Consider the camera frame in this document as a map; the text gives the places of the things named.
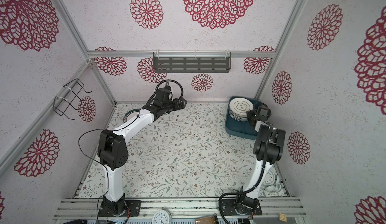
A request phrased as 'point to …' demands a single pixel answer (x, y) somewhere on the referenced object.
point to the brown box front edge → (206, 220)
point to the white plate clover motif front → (238, 108)
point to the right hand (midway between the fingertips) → (249, 108)
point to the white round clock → (162, 216)
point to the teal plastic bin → (240, 128)
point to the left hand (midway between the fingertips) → (180, 104)
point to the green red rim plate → (130, 114)
